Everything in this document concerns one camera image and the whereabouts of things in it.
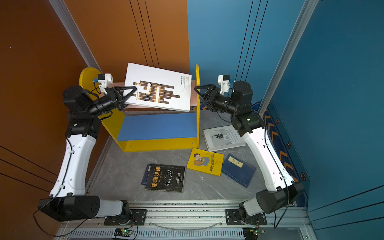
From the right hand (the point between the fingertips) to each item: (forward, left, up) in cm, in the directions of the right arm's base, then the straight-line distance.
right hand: (196, 93), depth 59 cm
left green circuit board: (-41, +36, -50) cm, 74 cm away
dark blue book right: (-11, -25, -49) cm, 56 cm away
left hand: (0, +23, +2) cm, 23 cm away
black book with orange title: (-16, +18, -47) cm, 53 cm away
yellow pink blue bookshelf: (+12, +38, -36) cm, 54 cm away
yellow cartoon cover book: (-6, -5, -48) cm, 48 cm away
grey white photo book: (+9, -17, -44) cm, 48 cm away
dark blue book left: (-16, +31, -49) cm, 60 cm away
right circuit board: (-42, -26, -51) cm, 71 cm away
